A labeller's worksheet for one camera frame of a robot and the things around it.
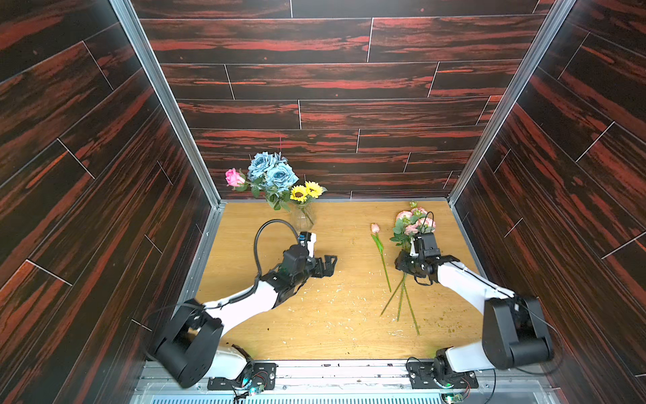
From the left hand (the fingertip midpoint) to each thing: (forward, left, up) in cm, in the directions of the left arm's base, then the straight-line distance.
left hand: (328, 258), depth 85 cm
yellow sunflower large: (+25, +12, +7) cm, 28 cm away
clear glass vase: (+26, +11, -8) cm, 29 cm away
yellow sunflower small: (+26, +6, +8) cm, 28 cm away
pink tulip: (+22, -21, -12) cm, 33 cm away
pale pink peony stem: (+34, -38, -8) cm, 51 cm away
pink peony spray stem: (+24, -35, -10) cm, 43 cm away
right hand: (+5, -29, -8) cm, 31 cm away
